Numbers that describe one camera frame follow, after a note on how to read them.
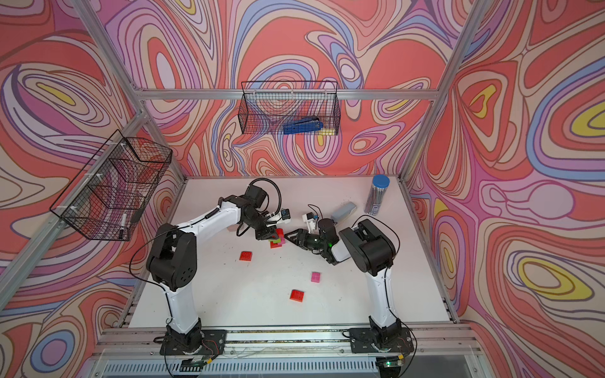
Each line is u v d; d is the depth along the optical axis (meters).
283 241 0.93
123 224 0.72
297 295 0.82
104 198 0.74
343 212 1.04
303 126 0.90
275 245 0.93
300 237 0.87
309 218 0.93
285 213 0.80
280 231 0.90
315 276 0.86
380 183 0.91
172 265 0.50
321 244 0.83
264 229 0.82
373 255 0.56
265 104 0.96
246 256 0.91
